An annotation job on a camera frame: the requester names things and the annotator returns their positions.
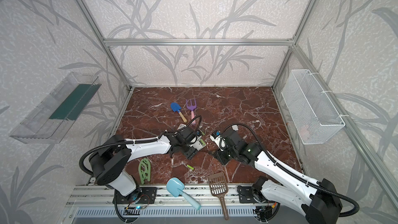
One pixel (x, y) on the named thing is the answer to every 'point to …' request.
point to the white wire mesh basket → (314, 116)
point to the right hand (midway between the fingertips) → (215, 148)
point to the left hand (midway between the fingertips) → (193, 144)
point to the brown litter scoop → (219, 187)
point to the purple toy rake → (192, 108)
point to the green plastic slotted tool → (144, 170)
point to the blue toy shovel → (174, 107)
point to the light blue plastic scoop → (175, 186)
